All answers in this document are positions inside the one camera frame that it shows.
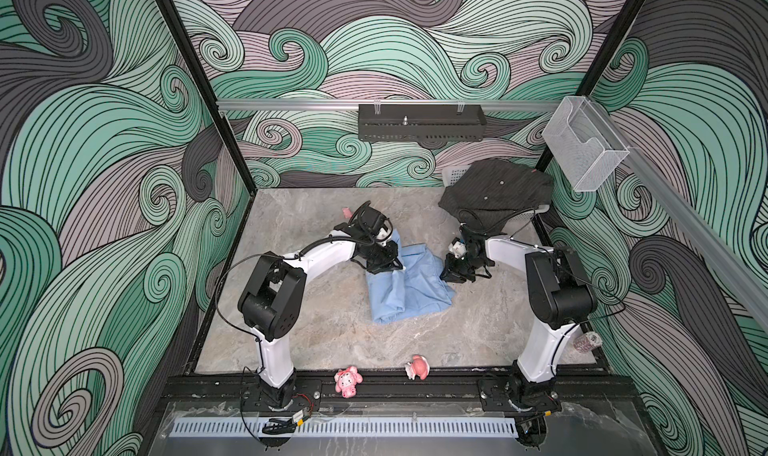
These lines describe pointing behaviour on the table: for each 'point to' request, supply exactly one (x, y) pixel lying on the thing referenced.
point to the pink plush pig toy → (346, 381)
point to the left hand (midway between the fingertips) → (404, 265)
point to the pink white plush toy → (418, 367)
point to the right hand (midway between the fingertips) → (442, 276)
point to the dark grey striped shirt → (489, 192)
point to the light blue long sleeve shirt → (416, 288)
